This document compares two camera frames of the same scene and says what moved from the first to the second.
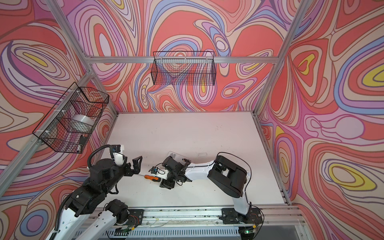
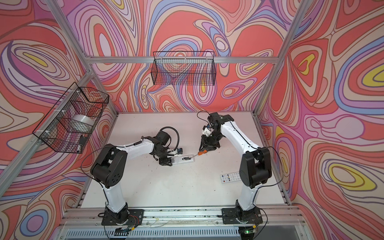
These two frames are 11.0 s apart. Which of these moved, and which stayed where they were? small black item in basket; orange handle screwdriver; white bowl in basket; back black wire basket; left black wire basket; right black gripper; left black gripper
Moved: right black gripper; orange handle screwdriver; left black gripper
Stayed: left black wire basket; small black item in basket; back black wire basket; white bowl in basket
